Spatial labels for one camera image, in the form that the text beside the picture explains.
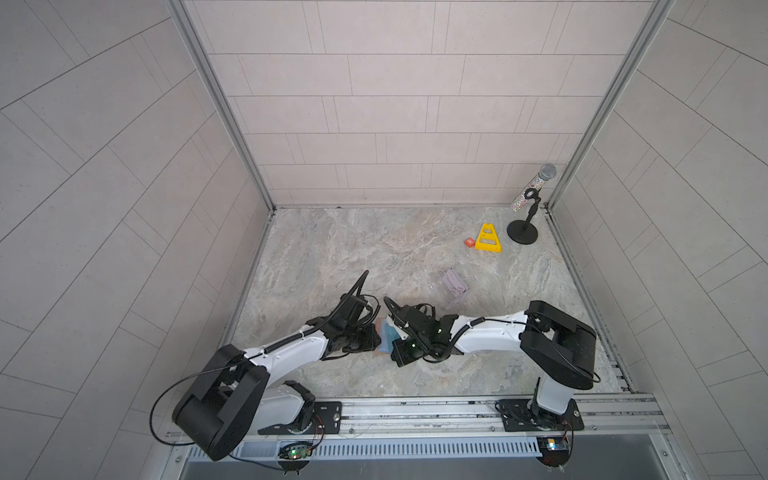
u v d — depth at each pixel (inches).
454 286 35.6
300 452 25.2
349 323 26.3
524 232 42.5
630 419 28.2
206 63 31.1
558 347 17.7
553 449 26.8
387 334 32.8
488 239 41.9
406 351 28.6
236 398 16.0
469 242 41.4
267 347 18.7
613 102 34.1
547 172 35.1
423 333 25.6
